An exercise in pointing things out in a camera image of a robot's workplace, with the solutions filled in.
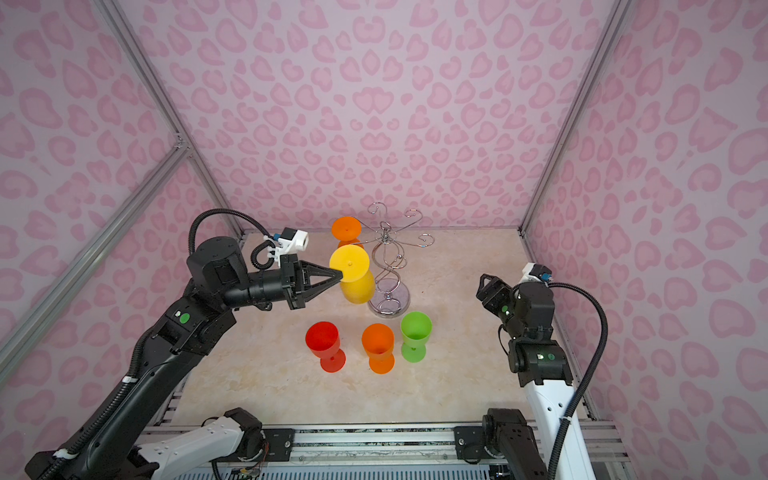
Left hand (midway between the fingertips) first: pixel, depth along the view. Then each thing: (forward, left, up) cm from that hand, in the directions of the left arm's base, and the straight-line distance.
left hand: (339, 274), depth 52 cm
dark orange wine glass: (+22, +2, -12) cm, 25 cm away
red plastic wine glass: (+1, +9, -29) cm, 30 cm away
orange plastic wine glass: (+1, -5, -31) cm, 32 cm away
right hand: (+10, -33, -17) cm, 38 cm away
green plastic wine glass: (+6, -15, -35) cm, 39 cm away
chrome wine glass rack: (+22, -8, -42) cm, 48 cm away
